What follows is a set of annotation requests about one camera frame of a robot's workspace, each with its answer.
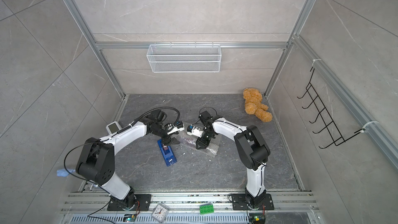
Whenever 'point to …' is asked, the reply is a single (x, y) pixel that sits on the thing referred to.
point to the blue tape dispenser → (168, 154)
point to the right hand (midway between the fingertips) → (202, 143)
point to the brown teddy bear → (253, 98)
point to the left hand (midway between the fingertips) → (179, 134)
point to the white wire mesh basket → (184, 58)
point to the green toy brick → (206, 208)
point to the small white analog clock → (160, 213)
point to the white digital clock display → (113, 127)
